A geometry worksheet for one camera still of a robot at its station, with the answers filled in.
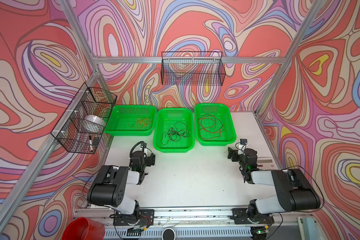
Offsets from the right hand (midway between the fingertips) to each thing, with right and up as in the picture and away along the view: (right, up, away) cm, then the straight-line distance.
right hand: (236, 150), depth 94 cm
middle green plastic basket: (-40, +11, +12) cm, 44 cm away
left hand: (-58, -1, +1) cm, 58 cm away
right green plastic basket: (-4, +27, +19) cm, 33 cm away
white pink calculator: (+17, -8, -3) cm, 19 cm away
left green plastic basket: (-74, +20, +21) cm, 79 cm away
